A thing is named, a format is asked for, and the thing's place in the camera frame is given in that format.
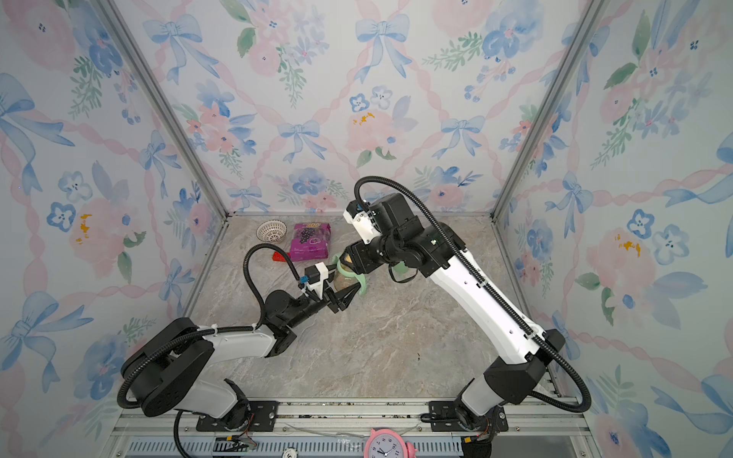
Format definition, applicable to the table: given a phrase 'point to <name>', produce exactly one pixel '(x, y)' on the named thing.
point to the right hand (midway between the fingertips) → (354, 251)
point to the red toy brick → (278, 257)
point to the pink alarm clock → (386, 443)
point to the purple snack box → (310, 241)
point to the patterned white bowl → (271, 230)
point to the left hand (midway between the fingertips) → (355, 273)
